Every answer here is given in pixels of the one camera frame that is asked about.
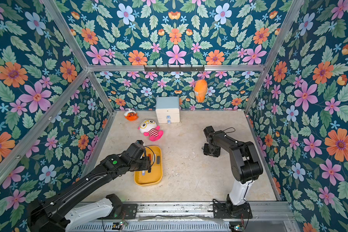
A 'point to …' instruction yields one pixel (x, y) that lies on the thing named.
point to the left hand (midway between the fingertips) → (149, 161)
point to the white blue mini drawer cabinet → (167, 109)
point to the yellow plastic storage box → (154, 176)
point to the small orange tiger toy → (131, 115)
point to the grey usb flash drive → (158, 160)
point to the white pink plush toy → (149, 127)
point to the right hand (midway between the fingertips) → (209, 153)
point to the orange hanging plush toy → (200, 90)
